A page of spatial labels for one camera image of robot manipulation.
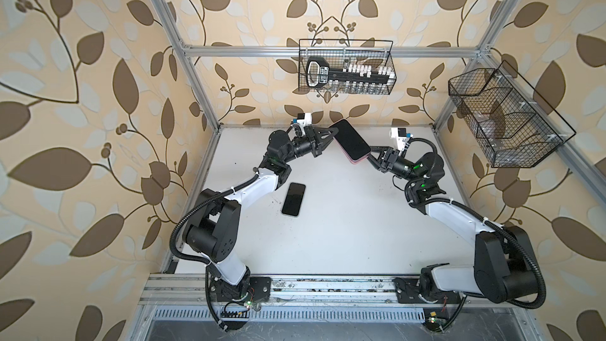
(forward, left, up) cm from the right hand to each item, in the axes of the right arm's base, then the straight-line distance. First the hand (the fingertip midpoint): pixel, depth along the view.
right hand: (361, 151), depth 72 cm
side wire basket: (+6, -48, +3) cm, 49 cm away
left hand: (+4, +8, +6) cm, 11 cm away
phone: (-1, +2, +3) cm, 4 cm away
